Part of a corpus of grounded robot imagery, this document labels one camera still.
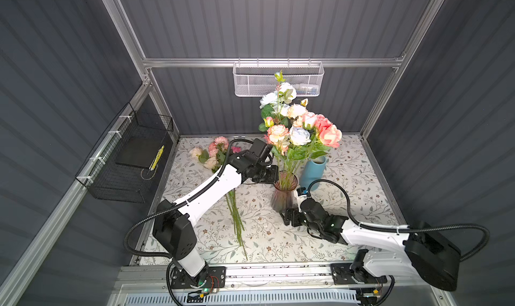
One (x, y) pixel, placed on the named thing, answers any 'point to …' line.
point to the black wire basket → (119, 167)
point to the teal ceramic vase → (312, 170)
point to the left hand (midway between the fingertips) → (280, 180)
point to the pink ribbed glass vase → (283, 196)
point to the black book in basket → (140, 151)
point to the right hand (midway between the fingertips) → (289, 210)
